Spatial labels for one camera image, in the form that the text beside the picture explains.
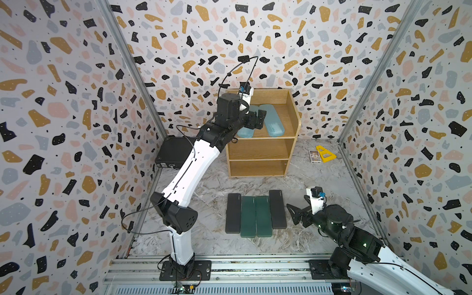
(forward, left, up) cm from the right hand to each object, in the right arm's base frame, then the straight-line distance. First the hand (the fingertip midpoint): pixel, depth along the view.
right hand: (297, 202), depth 72 cm
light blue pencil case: (+25, +20, +14) cm, 35 cm away
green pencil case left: (+1, +20, -19) cm, 27 cm away
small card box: (+41, -20, -20) cm, 50 cm away
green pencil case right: (+2, +12, -21) cm, 24 cm away
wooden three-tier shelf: (+26, +12, -3) cm, 29 cm away
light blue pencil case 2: (+30, +8, +14) cm, 34 cm away
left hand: (+24, +17, +26) cm, 39 cm away
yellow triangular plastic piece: (+43, -28, -20) cm, 55 cm away
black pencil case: (0, +27, -19) cm, 33 cm away
